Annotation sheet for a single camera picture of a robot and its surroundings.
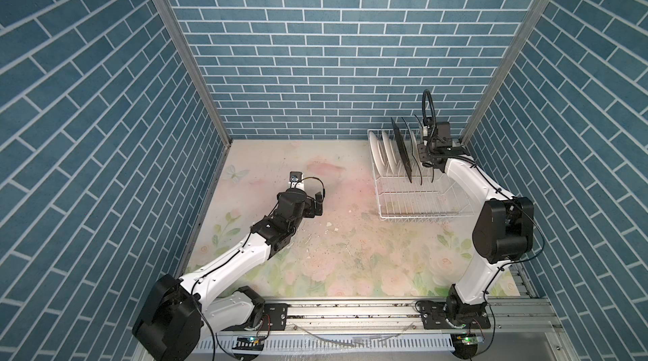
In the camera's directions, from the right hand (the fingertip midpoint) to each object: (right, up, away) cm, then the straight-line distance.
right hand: (435, 146), depth 93 cm
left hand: (-44, -17, -11) cm, 48 cm away
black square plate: (-10, 0, +8) cm, 13 cm away
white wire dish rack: (-8, -17, +12) cm, 22 cm away
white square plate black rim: (-8, +2, 0) cm, 8 cm away
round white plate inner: (-16, -2, +5) cm, 17 cm away
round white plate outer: (-21, -3, +5) cm, 22 cm away
